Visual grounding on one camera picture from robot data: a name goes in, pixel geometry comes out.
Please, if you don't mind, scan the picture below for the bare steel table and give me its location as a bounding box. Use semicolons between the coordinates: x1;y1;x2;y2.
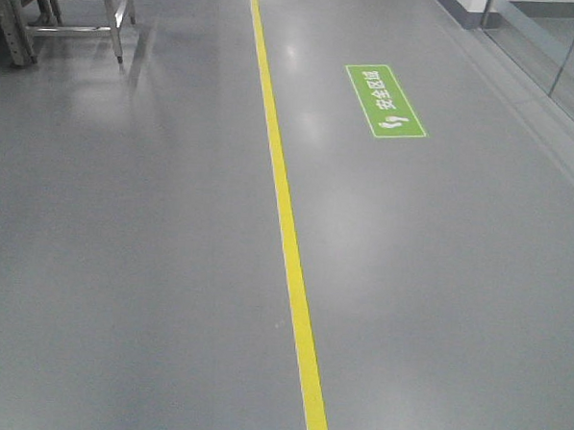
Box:
23;0;138;66

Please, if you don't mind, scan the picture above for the steel rack with perforated uprights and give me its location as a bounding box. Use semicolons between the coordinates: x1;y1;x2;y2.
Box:
0;0;42;68

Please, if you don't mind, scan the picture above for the glass partition with steel post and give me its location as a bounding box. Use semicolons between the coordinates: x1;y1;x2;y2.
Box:
473;0;574;144

